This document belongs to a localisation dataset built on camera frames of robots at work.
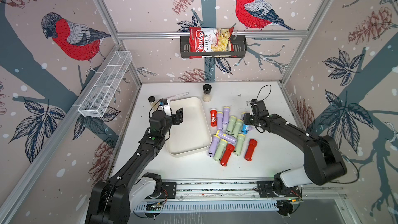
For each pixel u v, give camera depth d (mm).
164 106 698
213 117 976
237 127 923
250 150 841
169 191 730
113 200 389
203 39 872
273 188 726
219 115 978
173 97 1108
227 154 832
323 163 433
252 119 787
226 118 973
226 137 886
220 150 840
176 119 727
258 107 709
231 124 947
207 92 1014
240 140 877
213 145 856
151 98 994
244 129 899
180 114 760
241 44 947
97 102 714
